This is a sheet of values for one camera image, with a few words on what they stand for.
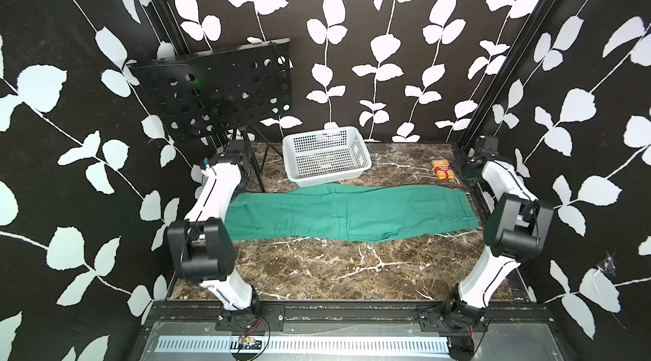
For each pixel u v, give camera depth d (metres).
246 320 0.67
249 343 0.71
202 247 0.45
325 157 1.15
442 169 1.10
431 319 0.73
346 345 0.70
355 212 0.96
